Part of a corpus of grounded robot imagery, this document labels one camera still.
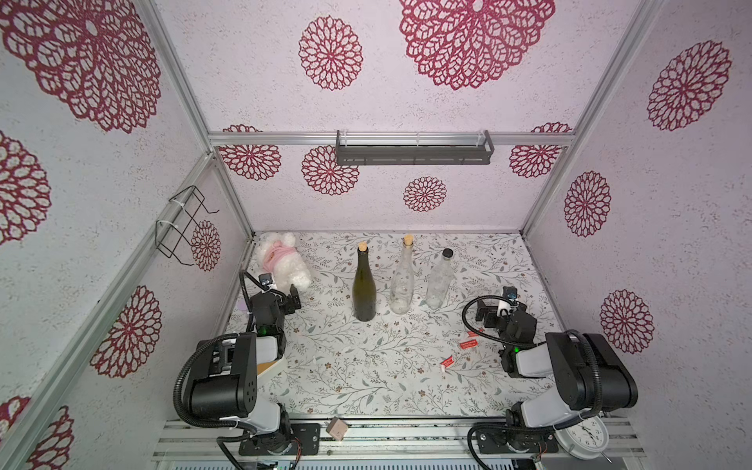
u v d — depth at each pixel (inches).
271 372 31.6
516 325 28.1
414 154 34.6
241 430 19.5
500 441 28.7
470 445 27.6
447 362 34.4
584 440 27.6
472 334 28.7
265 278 31.2
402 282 41.8
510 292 31.1
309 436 29.1
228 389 17.5
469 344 35.4
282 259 39.8
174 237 29.9
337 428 29.3
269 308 28.0
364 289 34.2
